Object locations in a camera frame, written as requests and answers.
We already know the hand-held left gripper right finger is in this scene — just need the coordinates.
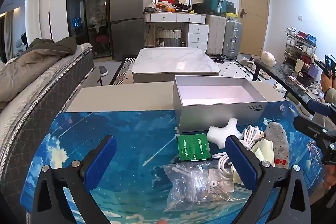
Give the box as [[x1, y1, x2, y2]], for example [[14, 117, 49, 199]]
[[224, 135, 313, 224]]

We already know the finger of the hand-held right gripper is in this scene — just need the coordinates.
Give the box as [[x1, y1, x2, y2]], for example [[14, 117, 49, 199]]
[[293, 115, 336, 165], [307, 99, 336, 117]]

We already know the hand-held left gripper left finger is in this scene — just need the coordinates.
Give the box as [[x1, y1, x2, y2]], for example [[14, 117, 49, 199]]
[[31, 135, 118, 224]]

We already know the white usb cable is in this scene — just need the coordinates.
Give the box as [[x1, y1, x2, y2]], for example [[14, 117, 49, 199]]
[[211, 126, 266, 180]]

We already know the clear plastic screw bag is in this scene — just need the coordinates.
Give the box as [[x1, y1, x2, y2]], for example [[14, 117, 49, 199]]
[[163, 160, 237, 212]]

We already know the silver cardboard box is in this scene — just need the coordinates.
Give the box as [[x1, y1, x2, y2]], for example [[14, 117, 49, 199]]
[[173, 75, 268, 134]]

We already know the white foam piece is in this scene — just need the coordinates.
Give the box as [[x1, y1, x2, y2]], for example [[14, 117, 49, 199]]
[[206, 118, 244, 150]]

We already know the purple box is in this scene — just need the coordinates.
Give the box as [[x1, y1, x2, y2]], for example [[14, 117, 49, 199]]
[[307, 65, 320, 79]]

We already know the blue sky desk mat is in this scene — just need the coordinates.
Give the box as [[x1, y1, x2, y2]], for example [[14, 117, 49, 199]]
[[20, 100, 327, 224]]

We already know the white slipper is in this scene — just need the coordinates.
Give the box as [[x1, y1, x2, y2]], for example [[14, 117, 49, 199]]
[[272, 82, 287, 94]]

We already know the black phone holder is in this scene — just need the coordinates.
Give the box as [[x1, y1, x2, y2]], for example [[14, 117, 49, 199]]
[[314, 54, 336, 80]]

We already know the cream cup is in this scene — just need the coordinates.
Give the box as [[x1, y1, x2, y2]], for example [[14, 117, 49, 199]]
[[294, 58, 305, 73]]

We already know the dark glass table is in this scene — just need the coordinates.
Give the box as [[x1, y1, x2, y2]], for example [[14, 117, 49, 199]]
[[253, 58, 336, 115]]

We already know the green packet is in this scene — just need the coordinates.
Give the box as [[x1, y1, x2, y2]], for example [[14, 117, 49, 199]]
[[177, 133, 211, 162]]

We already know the shoe rack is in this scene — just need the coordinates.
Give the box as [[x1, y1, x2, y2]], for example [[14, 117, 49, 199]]
[[283, 27, 318, 70]]

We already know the white plush bag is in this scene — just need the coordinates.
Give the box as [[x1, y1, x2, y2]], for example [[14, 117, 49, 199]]
[[262, 50, 276, 67]]

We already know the pile of shoes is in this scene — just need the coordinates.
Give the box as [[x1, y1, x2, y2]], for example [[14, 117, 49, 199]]
[[240, 56, 271, 81]]

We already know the grey quilted sofa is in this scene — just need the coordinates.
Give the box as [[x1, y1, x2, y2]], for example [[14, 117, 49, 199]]
[[0, 44, 95, 216]]

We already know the silver suitcase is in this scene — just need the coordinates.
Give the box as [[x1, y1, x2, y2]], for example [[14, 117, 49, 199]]
[[222, 18, 243, 58]]

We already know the wooden door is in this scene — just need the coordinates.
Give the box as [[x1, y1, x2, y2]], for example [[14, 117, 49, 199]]
[[237, 0, 270, 57]]

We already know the olive blanket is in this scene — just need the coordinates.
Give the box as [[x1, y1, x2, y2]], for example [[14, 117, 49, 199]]
[[0, 37, 77, 110]]

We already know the marble coffee table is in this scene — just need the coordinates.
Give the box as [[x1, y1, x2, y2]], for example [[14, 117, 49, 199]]
[[131, 47, 221, 84]]

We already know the beige suitcase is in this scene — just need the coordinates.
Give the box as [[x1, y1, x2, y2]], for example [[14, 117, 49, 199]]
[[206, 14, 226, 55]]

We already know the white dresser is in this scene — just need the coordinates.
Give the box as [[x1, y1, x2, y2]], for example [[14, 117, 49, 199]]
[[143, 11, 210, 52]]

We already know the silver refrigerator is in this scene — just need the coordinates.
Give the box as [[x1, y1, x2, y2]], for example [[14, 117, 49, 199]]
[[109, 0, 145, 61]]

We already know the black glass cabinet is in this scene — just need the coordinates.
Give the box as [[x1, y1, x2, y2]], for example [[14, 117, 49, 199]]
[[66, 0, 114, 58]]

